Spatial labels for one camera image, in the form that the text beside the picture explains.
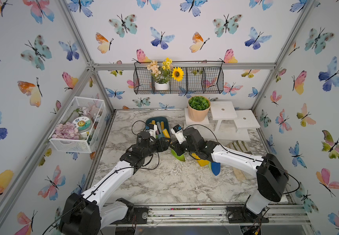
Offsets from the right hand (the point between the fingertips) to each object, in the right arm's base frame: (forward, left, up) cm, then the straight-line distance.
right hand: (172, 143), depth 81 cm
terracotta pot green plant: (+19, -14, +10) cm, 26 cm away
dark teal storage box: (+29, +12, -14) cm, 34 cm away
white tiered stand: (+33, -42, -18) cm, 56 cm away
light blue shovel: (-1, +6, +8) cm, 10 cm away
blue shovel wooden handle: (-5, -27, -18) cm, 33 cm away
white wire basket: (+11, +42, +14) cm, 45 cm away
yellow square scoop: (-3, -18, -16) cm, 25 cm away
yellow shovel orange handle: (+25, +9, -16) cm, 31 cm away
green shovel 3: (-4, -23, -17) cm, 29 cm away
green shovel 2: (+25, +16, -13) cm, 32 cm away
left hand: (+1, +1, +3) cm, 3 cm away
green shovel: (-6, -5, -4) cm, 9 cm away
